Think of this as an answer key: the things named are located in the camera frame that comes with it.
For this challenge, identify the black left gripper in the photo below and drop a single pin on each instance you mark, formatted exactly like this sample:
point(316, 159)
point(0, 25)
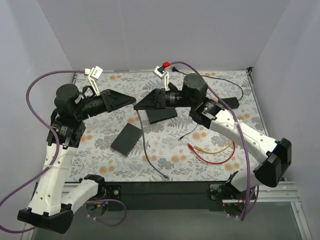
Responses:
point(108, 100)

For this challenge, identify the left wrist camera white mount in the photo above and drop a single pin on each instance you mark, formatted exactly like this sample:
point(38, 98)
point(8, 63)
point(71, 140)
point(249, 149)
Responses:
point(93, 74)

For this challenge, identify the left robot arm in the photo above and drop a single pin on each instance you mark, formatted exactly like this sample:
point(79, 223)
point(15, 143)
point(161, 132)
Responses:
point(48, 208)

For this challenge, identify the floral patterned table mat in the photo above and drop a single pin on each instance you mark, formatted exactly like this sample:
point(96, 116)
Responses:
point(166, 141)

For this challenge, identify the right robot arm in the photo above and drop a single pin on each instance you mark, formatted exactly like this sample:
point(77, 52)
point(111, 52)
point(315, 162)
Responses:
point(273, 156)

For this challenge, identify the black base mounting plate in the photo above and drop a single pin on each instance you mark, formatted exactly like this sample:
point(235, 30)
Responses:
point(168, 195)

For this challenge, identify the black network switch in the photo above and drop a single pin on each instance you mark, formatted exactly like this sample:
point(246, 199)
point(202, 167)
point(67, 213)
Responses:
point(127, 139)
point(159, 115)

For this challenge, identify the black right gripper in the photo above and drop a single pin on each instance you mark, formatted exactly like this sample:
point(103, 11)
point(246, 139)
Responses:
point(161, 98)

